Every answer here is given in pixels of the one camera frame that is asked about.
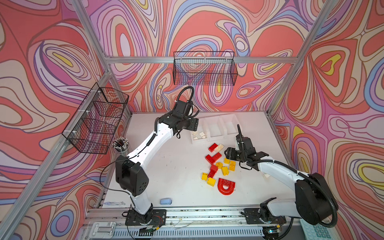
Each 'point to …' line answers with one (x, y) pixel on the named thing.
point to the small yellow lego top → (227, 161)
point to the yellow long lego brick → (232, 166)
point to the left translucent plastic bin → (200, 136)
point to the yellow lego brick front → (211, 181)
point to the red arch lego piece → (225, 187)
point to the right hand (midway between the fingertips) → (230, 155)
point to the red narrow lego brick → (213, 169)
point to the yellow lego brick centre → (225, 171)
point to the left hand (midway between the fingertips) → (193, 120)
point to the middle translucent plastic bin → (215, 128)
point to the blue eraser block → (165, 201)
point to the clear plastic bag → (121, 203)
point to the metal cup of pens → (121, 145)
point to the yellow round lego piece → (219, 165)
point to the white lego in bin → (202, 134)
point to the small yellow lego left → (204, 176)
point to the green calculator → (317, 232)
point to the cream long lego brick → (219, 148)
